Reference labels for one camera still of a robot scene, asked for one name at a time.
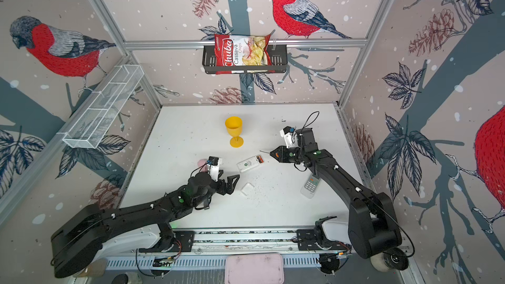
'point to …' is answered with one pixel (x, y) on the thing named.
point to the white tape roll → (379, 262)
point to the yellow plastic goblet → (234, 125)
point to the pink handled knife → (201, 162)
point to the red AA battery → (261, 160)
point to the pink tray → (265, 268)
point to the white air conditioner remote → (250, 162)
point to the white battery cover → (246, 188)
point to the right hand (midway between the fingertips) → (270, 157)
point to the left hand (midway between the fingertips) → (231, 175)
